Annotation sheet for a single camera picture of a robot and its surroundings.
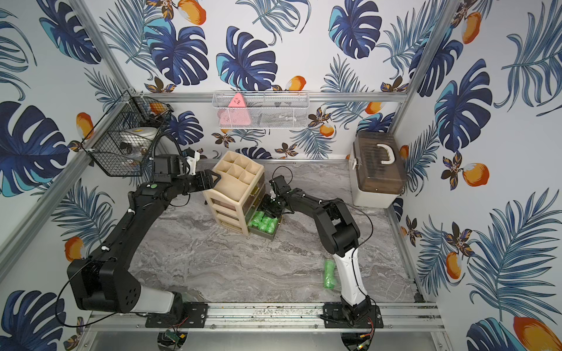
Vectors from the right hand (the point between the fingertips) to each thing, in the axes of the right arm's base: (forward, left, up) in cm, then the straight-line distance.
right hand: (259, 210), depth 98 cm
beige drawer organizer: (-3, +4, +21) cm, 21 cm away
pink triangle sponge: (+26, +9, +32) cm, 42 cm away
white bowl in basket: (+9, +41, +33) cm, 53 cm away
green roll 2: (-7, -3, 0) cm, 8 cm away
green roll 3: (-8, -6, 0) cm, 10 cm away
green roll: (-6, 0, +2) cm, 6 cm away
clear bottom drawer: (-10, +1, 0) cm, 10 cm away
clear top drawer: (-1, -1, +17) cm, 17 cm away
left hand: (0, +15, +24) cm, 28 cm away
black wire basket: (+14, +54, +26) cm, 62 cm away
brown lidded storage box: (+14, -53, +11) cm, 56 cm away
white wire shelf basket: (+38, -1, +27) cm, 46 cm away
